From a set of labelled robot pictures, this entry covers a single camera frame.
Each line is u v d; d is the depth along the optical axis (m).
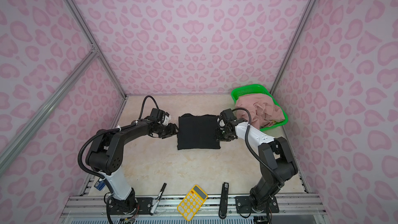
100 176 0.52
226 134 0.76
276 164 0.45
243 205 0.73
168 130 0.86
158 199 0.75
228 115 0.73
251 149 0.47
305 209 0.72
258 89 1.14
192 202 0.73
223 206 0.72
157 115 0.79
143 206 0.73
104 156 0.50
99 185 0.78
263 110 0.90
